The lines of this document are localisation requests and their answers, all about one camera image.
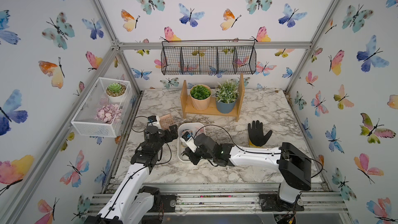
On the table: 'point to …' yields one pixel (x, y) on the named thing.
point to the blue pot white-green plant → (226, 94)
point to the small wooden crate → (165, 121)
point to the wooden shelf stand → (188, 109)
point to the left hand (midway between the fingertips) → (171, 126)
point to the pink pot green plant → (200, 95)
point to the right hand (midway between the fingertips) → (185, 149)
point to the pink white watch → (201, 130)
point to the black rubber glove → (257, 139)
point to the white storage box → (195, 129)
